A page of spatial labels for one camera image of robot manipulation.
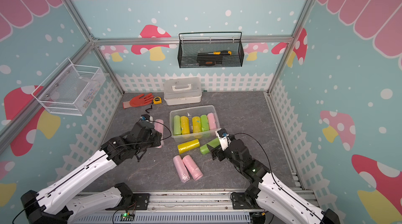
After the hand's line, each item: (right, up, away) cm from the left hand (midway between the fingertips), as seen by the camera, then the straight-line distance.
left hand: (159, 138), depth 76 cm
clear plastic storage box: (+12, +12, +32) cm, 37 cm away
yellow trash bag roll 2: (+17, +5, +21) cm, 27 cm away
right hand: (+28, -1, +1) cm, 28 cm away
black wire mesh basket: (+26, +50, +18) cm, 59 cm away
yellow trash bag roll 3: (+13, -7, +13) cm, 20 cm away
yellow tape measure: (-12, +20, +36) cm, 43 cm away
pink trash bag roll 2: (+10, -17, +5) cm, 20 cm away
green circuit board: (-14, -36, -3) cm, 39 cm away
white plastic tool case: (+10, +27, +30) cm, 41 cm away
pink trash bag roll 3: (+17, -17, +3) cm, 25 cm away
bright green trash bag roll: (+22, +4, +21) cm, 30 cm away
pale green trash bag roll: (+5, +4, +20) cm, 21 cm away
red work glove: (-27, +20, +40) cm, 52 cm away
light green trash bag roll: (+22, -9, +12) cm, 27 cm away
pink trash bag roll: (+26, +6, +23) cm, 35 cm away
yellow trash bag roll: (+10, +4, +22) cm, 24 cm away
